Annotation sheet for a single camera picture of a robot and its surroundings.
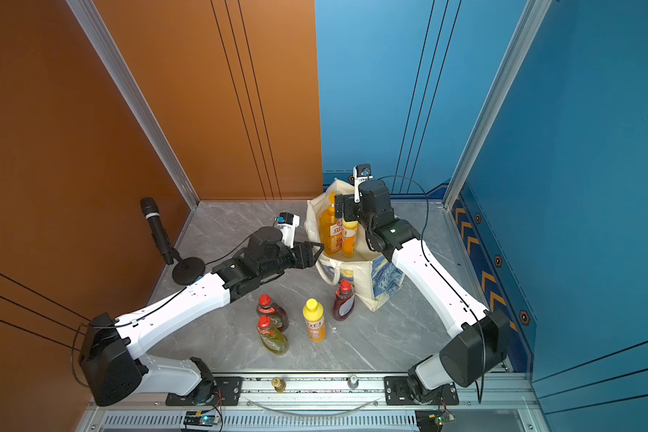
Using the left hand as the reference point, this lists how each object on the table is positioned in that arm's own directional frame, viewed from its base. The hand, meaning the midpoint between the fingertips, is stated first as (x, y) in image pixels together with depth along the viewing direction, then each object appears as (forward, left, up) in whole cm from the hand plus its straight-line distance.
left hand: (318, 243), depth 75 cm
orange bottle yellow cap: (+12, -10, -13) cm, 20 cm away
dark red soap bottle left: (-15, +14, -8) cm, 22 cm away
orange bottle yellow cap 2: (-19, +1, -5) cm, 20 cm away
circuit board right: (-39, -31, -25) cm, 55 cm away
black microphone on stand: (+4, +49, -24) cm, 55 cm away
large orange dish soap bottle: (+13, -3, -9) cm, 16 cm away
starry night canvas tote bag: (-6, -17, -9) cm, 20 cm away
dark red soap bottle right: (-12, -7, -12) cm, 19 cm away
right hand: (+12, -10, +8) cm, 17 cm away
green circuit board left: (-39, +32, -28) cm, 58 cm away
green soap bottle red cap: (-22, +12, -14) cm, 29 cm away
